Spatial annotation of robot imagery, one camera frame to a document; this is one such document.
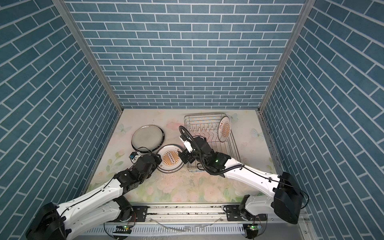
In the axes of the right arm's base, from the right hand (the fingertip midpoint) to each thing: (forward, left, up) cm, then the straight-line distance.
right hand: (184, 143), depth 77 cm
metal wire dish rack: (+28, -10, -18) cm, 35 cm away
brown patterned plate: (+22, -22, -13) cm, 34 cm away
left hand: (-5, +15, -12) cm, 20 cm away
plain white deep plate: (+15, +30, -18) cm, 39 cm away
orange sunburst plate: (-1, +10, -19) cm, 21 cm away
